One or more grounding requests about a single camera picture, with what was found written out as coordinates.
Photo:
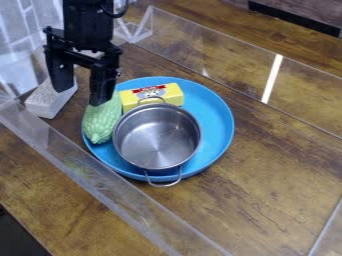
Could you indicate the white speckled foam block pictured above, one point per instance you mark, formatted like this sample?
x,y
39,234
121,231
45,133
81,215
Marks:
x,y
45,101

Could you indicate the green bitter gourd toy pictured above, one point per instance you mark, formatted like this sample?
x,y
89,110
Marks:
x,y
100,118

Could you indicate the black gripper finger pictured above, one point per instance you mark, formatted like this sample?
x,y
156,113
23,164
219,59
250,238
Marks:
x,y
104,72
60,69

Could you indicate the clear acrylic barrier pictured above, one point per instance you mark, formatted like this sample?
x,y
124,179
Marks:
x,y
267,200

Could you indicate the stainless steel pot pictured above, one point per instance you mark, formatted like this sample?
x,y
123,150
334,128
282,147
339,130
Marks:
x,y
156,137

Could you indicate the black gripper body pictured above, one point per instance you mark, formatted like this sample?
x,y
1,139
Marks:
x,y
83,41

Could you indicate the blue round tray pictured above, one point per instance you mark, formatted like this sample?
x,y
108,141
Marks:
x,y
215,118

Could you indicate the yellow butter box toy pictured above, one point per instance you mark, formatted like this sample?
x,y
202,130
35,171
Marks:
x,y
161,93

